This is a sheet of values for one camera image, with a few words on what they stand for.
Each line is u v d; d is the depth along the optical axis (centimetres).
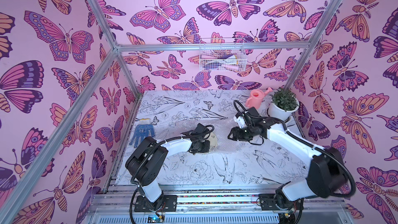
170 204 73
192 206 73
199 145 71
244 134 73
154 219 72
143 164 43
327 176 42
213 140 93
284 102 92
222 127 100
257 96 103
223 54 95
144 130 100
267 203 73
